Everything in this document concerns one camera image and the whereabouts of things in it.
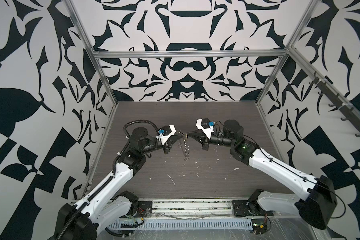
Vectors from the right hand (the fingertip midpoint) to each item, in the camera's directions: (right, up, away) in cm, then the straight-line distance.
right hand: (190, 132), depth 66 cm
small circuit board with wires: (+33, -44, +4) cm, 55 cm away
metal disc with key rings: (-2, -7, 0) cm, 7 cm away
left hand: (-4, +1, +1) cm, 4 cm away
